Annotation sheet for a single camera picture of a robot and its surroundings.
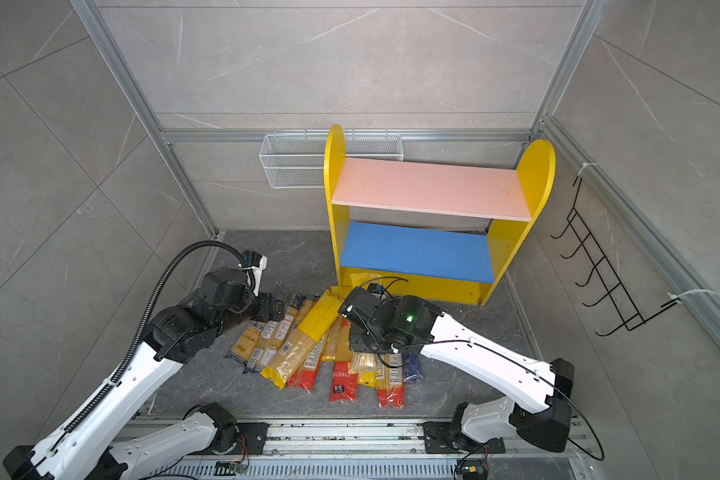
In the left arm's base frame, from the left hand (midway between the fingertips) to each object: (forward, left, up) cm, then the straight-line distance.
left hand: (273, 285), depth 70 cm
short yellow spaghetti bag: (-4, -11, -26) cm, 28 cm away
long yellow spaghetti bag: (+2, -9, -21) cm, 23 cm away
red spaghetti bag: (-16, -16, -23) cm, 32 cm away
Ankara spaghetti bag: (+7, -3, -24) cm, 25 cm away
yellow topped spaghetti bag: (-19, -21, -3) cm, 29 cm away
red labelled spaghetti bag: (-17, -28, -23) cm, 40 cm away
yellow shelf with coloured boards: (+29, -50, -14) cm, 60 cm away
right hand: (-11, -19, -7) cm, 23 cm away
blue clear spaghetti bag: (0, +8, -24) cm, 26 cm away
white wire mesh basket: (+50, -1, +1) cm, 50 cm away
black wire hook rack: (-1, -78, +4) cm, 78 cm away
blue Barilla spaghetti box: (-12, -35, -24) cm, 44 cm away
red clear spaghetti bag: (-14, -5, -25) cm, 29 cm away
